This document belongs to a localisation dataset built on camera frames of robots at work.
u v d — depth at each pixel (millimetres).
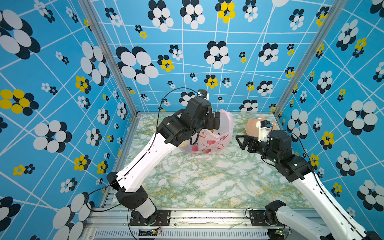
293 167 473
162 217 734
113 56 875
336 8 680
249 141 616
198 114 438
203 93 525
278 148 505
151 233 703
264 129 611
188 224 722
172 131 403
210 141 851
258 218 734
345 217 389
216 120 557
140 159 403
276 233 705
